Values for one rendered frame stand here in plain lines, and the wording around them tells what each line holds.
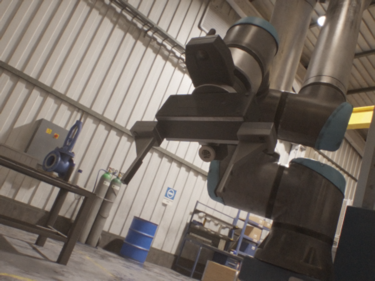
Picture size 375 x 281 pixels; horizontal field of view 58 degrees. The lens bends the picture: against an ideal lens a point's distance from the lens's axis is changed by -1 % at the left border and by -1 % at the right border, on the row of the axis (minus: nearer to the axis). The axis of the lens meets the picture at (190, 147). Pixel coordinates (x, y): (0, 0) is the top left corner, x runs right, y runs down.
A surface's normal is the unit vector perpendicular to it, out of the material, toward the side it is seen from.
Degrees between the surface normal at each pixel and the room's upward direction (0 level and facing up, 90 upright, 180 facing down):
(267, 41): 75
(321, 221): 90
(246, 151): 66
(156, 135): 83
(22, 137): 90
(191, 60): 155
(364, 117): 90
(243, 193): 125
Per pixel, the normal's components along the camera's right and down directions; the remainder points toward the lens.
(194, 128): -0.40, 0.68
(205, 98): -0.31, -0.73
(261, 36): 0.47, -0.43
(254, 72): 0.77, -0.12
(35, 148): 0.58, -0.02
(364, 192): -0.57, -0.41
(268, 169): -0.06, -0.69
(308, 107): -0.18, -0.45
